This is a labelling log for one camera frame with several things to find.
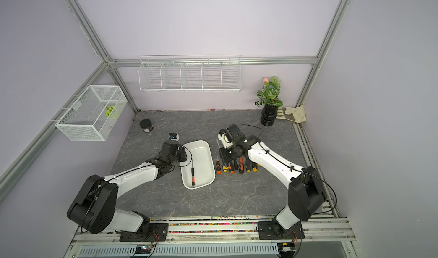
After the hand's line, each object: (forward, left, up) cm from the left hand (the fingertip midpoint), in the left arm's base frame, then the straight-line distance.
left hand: (183, 150), depth 91 cm
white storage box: (+2, -8, -7) cm, 10 cm away
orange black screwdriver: (-9, -18, -6) cm, 21 cm away
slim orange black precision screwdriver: (-13, -5, -7) cm, 15 cm away
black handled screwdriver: (-7, -28, -7) cm, 30 cm away
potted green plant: (+20, -48, +16) cm, 54 cm away
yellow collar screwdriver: (-9, -35, -6) cm, 36 cm away
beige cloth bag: (+29, -75, -8) cm, 81 cm away
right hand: (-7, -20, +5) cm, 22 cm away
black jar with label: (+24, +26, -5) cm, 36 cm away
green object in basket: (+12, +32, +21) cm, 40 cm away
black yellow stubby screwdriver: (-11, -38, -6) cm, 40 cm away
